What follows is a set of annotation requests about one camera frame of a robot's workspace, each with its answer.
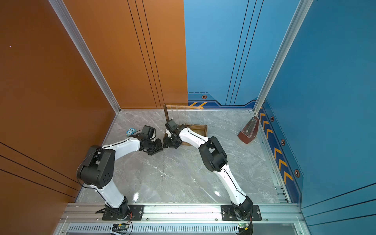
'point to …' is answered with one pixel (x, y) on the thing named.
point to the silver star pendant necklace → (163, 174)
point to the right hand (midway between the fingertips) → (166, 145)
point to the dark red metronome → (249, 131)
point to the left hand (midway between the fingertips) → (164, 146)
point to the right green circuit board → (244, 226)
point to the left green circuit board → (121, 226)
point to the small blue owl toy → (130, 131)
